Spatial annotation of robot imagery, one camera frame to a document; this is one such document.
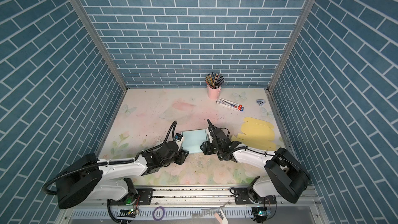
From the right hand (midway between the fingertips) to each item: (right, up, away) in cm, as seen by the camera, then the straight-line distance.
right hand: (202, 145), depth 86 cm
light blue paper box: (-6, +2, +3) cm, 7 cm away
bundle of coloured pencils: (+8, +40, +24) cm, 48 cm away
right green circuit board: (+28, -27, -16) cm, 42 cm away
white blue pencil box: (+20, +23, +25) cm, 39 cm away
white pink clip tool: (+9, -26, -18) cm, 33 cm away
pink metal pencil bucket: (+8, +30, +24) cm, 40 cm away
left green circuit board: (-34, -27, -15) cm, 46 cm away
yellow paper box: (+35, +4, +12) cm, 37 cm away
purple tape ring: (-17, -26, -17) cm, 35 cm away
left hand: (-8, -4, -1) cm, 9 cm away
